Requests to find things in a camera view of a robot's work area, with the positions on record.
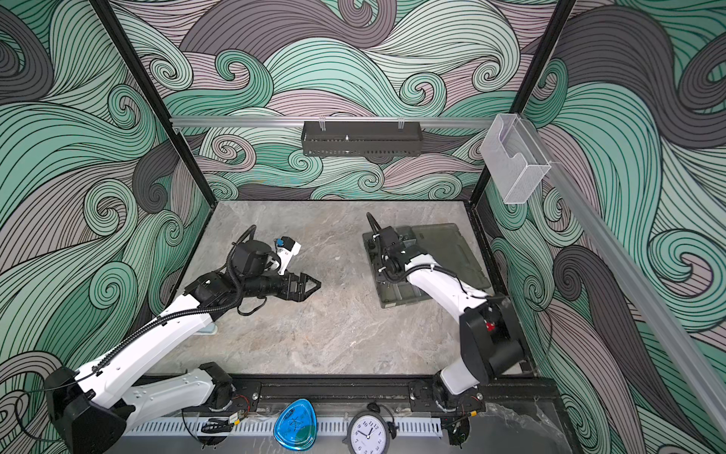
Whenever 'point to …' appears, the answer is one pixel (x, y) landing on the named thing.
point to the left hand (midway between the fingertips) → (310, 279)
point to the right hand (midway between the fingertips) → (382, 270)
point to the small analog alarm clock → (370, 432)
